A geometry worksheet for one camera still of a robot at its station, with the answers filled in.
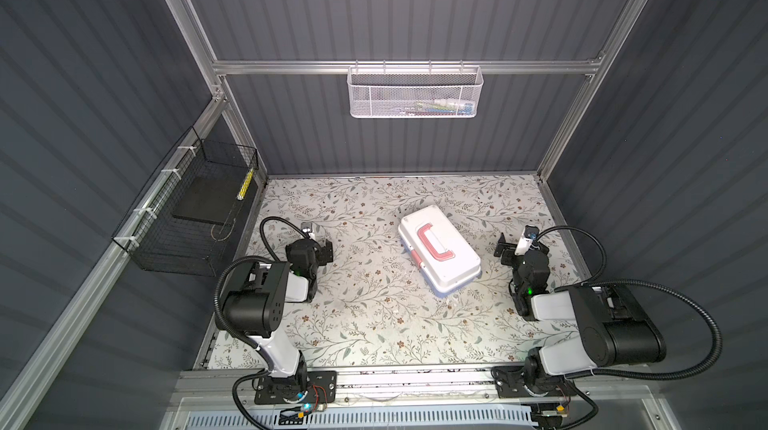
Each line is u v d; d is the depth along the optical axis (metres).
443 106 0.92
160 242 0.68
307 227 0.85
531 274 0.69
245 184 0.81
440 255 0.85
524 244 0.79
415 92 1.23
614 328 0.45
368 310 0.87
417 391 0.74
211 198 0.77
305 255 0.75
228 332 0.46
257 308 0.47
